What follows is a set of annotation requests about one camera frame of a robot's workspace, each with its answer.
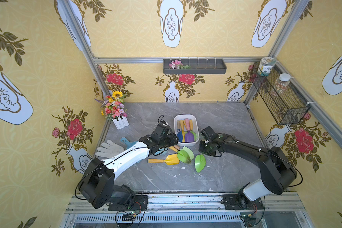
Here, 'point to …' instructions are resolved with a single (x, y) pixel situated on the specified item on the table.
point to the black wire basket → (289, 108)
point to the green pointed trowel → (200, 162)
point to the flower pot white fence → (114, 110)
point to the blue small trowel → (179, 133)
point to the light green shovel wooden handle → (187, 149)
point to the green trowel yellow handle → (191, 123)
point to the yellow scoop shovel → (170, 159)
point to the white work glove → (108, 150)
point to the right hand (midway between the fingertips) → (201, 148)
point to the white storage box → (187, 128)
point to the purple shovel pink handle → (189, 137)
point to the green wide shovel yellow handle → (183, 155)
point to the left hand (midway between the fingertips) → (171, 137)
